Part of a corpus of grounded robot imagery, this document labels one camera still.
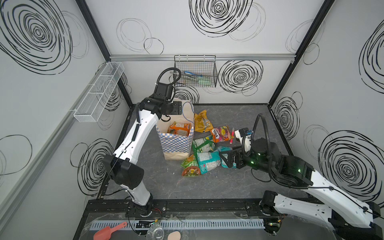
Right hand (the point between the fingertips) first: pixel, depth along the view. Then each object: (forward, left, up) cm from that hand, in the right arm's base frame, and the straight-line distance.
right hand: (224, 152), depth 62 cm
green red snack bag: (+3, +15, -24) cm, 28 cm away
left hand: (+26, +24, +1) cm, 35 cm away
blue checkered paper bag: (+10, +22, -3) cm, 24 cm away
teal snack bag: (+6, +5, -24) cm, 26 cm away
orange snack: (+27, -4, -25) cm, 37 cm away
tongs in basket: (+50, +15, +4) cm, 52 cm away
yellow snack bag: (+34, +8, -25) cm, 44 cm away
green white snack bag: (+18, +8, -26) cm, 32 cm away
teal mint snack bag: (+17, -6, -28) cm, 33 cm away
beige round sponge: (-27, +21, -28) cm, 44 cm away
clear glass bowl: (-26, +30, -29) cm, 49 cm away
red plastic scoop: (-27, +53, -27) cm, 65 cm away
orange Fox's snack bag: (+31, +24, -26) cm, 47 cm away
